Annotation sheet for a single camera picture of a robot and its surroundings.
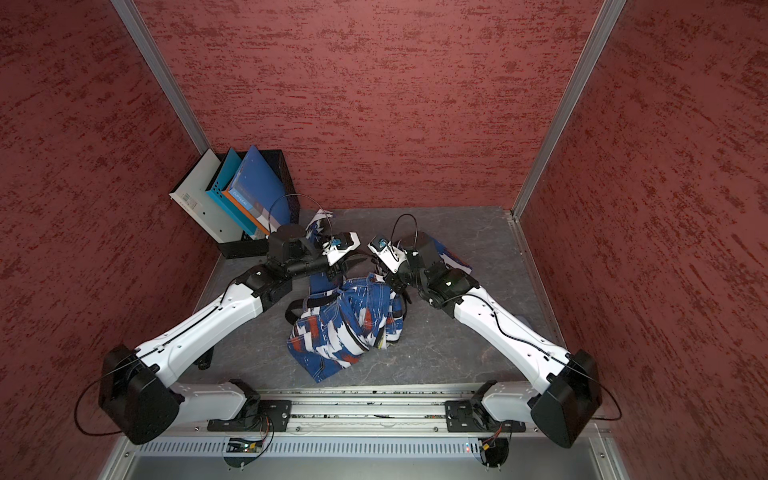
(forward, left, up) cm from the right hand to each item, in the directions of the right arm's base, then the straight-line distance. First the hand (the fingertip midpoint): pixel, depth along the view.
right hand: (384, 267), depth 76 cm
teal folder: (+27, +49, +8) cm, 57 cm away
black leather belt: (-4, +22, -10) cm, 24 cm away
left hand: (+2, +7, +5) cm, 9 cm away
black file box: (+20, +47, -14) cm, 53 cm away
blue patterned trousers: (-11, +9, -6) cm, 15 cm away
